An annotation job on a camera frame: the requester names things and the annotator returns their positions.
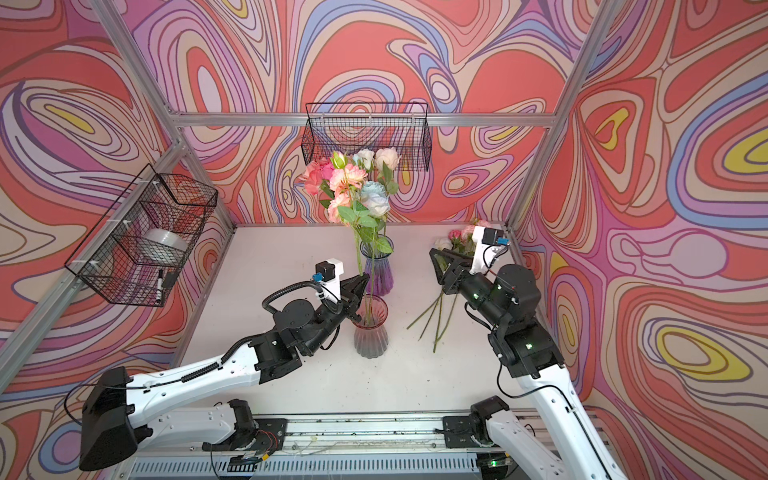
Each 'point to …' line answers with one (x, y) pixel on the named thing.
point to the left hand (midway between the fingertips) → (371, 276)
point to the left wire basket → (138, 249)
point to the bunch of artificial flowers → (461, 239)
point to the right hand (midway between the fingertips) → (435, 259)
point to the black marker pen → (159, 289)
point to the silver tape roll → (167, 237)
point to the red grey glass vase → (370, 337)
